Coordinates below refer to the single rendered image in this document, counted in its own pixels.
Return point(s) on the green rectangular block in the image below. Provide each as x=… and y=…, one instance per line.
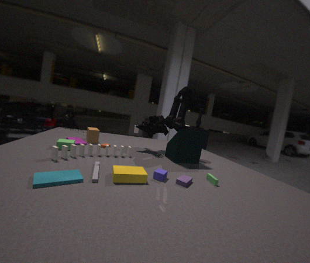
x=212, y=179
x=66, y=142

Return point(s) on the small blue cube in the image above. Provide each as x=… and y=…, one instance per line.
x=160, y=174

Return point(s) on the purple flat block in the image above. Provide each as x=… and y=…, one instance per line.
x=183, y=180
x=77, y=140

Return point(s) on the teal flat block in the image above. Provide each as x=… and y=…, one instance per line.
x=42, y=179

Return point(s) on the yellow rectangular block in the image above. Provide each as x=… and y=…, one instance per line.
x=128, y=174

